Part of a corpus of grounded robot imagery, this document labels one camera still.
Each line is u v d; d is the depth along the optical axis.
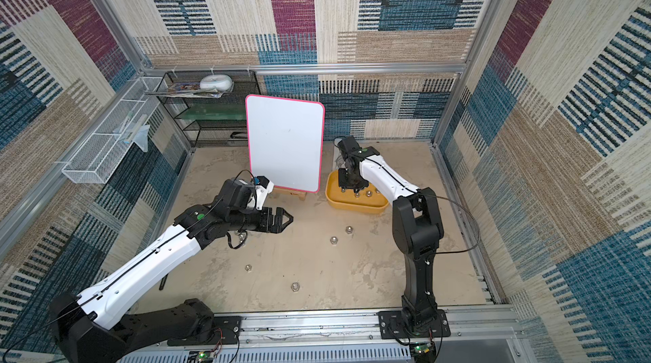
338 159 1.14
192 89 0.92
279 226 0.66
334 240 0.90
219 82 0.89
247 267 0.85
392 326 0.73
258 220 0.67
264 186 0.69
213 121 1.15
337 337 0.73
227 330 0.73
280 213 0.68
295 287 0.81
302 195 0.97
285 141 0.93
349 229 0.94
